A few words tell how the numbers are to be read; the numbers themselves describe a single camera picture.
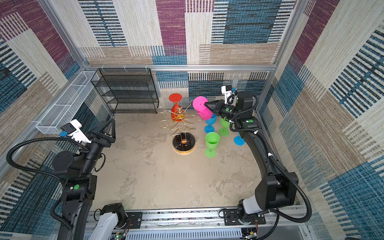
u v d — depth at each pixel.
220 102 0.64
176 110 0.78
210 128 1.08
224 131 1.06
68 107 0.96
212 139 0.91
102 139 0.52
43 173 0.47
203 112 0.78
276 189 0.41
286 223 0.70
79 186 0.46
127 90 1.11
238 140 1.02
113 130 0.55
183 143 0.99
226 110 0.64
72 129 0.49
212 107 0.68
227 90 0.67
